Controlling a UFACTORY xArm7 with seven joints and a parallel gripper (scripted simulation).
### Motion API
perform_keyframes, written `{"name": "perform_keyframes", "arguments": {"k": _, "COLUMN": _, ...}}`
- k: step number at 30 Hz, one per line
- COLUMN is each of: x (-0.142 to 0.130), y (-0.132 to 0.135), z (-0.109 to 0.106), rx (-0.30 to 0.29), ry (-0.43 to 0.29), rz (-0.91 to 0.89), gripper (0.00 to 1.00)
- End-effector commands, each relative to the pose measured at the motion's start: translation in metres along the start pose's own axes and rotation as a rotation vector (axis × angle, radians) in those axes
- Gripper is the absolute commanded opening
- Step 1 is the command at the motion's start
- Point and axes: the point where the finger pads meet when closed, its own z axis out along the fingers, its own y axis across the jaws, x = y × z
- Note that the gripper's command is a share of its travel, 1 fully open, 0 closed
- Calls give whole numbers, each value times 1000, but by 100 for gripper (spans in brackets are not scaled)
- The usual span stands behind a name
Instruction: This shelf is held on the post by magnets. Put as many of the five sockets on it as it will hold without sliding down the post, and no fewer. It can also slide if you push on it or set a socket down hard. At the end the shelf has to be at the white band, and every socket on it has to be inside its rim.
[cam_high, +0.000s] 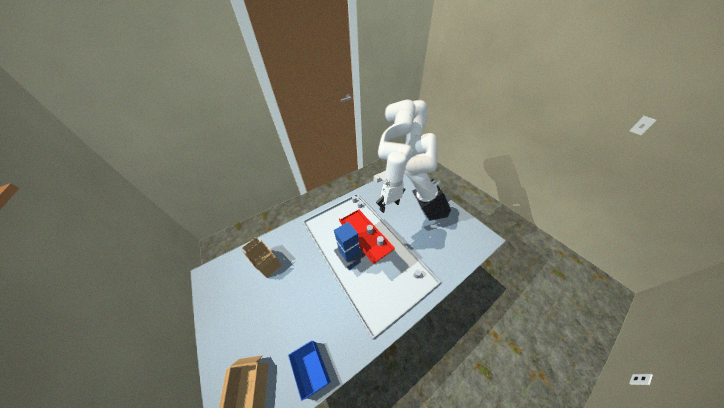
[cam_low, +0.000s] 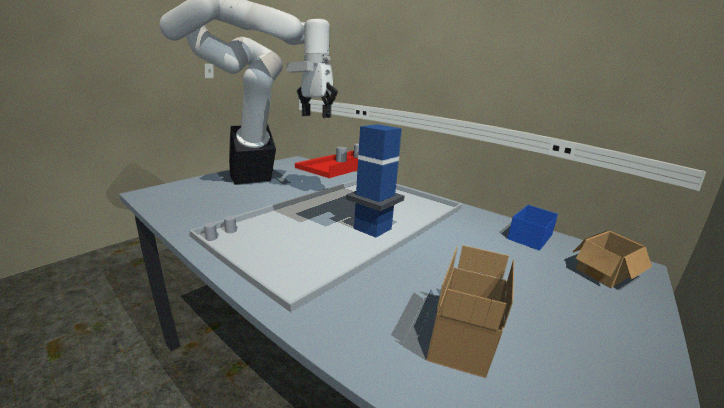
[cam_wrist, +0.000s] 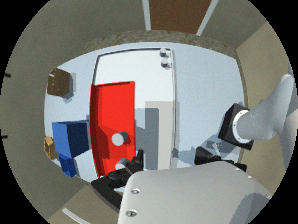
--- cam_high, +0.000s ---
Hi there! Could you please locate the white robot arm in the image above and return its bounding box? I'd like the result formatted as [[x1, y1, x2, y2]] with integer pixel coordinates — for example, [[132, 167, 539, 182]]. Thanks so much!
[[374, 100, 440, 202]]

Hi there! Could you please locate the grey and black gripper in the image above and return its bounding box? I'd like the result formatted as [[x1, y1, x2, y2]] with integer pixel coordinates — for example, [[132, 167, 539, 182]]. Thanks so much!
[[376, 182, 405, 213]]

